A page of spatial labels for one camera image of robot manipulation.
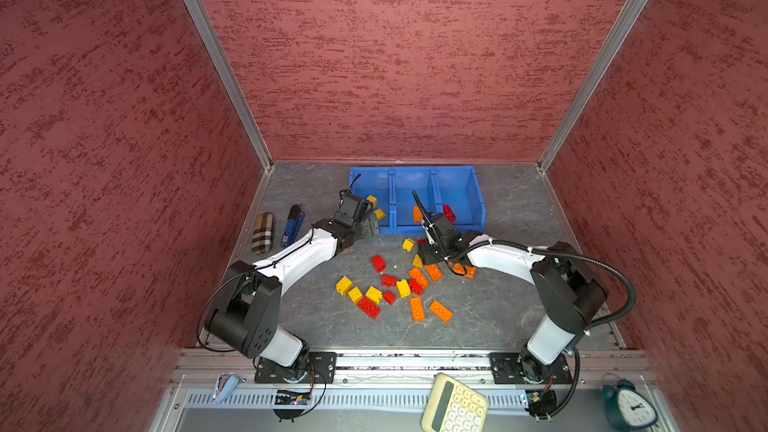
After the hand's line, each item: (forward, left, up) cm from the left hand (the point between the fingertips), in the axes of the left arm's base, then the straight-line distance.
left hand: (362, 229), depth 90 cm
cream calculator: (-44, -24, -6) cm, 50 cm away
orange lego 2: (-21, -17, -8) cm, 28 cm away
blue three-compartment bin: (+28, -35, -11) cm, 45 cm away
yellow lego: (-15, +5, -6) cm, 17 cm away
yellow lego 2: (-18, +1, -5) cm, 19 cm away
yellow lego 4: (-16, -13, -7) cm, 22 cm away
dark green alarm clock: (-43, -64, -4) cm, 77 cm away
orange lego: (-22, -24, -8) cm, 33 cm away
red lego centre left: (-14, -9, -7) cm, 17 cm away
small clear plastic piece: (-40, +30, -7) cm, 50 cm away
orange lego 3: (-9, -34, -9) cm, 37 cm away
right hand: (-5, -20, -7) cm, 22 cm away
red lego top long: (+12, -30, -7) cm, 33 cm away
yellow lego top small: (+15, -2, -4) cm, 16 cm away
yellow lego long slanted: (+11, -5, -7) cm, 14 cm away
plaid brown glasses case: (+2, +34, -6) cm, 34 cm away
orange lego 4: (-11, -17, -8) cm, 22 cm away
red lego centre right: (-8, -6, -8) cm, 12 cm away
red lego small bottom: (-18, -9, -7) cm, 22 cm away
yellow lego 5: (-1, -15, -8) cm, 17 cm away
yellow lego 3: (-18, -4, -7) cm, 19 cm away
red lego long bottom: (-21, -3, -8) cm, 23 cm away
